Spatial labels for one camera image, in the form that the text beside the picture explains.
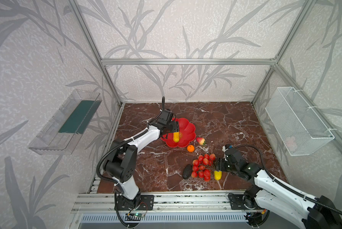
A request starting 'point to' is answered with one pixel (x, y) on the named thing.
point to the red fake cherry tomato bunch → (202, 166)
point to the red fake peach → (201, 140)
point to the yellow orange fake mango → (176, 135)
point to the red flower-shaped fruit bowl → (187, 134)
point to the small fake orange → (190, 148)
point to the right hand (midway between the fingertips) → (216, 158)
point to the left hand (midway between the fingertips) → (177, 122)
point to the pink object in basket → (290, 143)
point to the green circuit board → (136, 216)
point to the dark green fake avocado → (187, 171)
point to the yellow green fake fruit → (218, 174)
